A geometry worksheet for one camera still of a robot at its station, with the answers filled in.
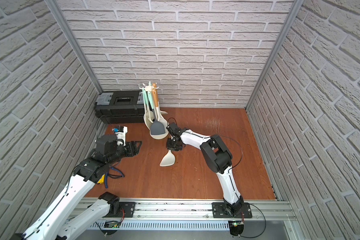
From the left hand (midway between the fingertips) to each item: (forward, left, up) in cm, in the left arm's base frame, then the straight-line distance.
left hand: (138, 139), depth 73 cm
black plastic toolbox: (+32, +20, -8) cm, 39 cm away
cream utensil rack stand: (+17, -11, -8) cm, 22 cm away
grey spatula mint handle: (+15, -6, -9) cm, 18 cm away
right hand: (+8, -15, -23) cm, 28 cm away
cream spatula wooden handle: (0, -14, -22) cm, 26 cm away
